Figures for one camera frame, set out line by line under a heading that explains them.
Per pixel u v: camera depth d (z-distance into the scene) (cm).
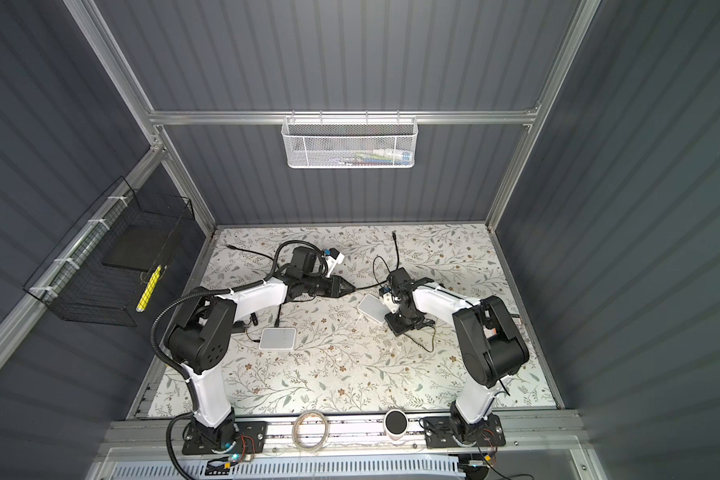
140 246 77
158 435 77
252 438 72
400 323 82
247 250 115
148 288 69
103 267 72
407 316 79
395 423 71
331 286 83
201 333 51
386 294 87
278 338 89
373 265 108
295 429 74
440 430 73
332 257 87
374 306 97
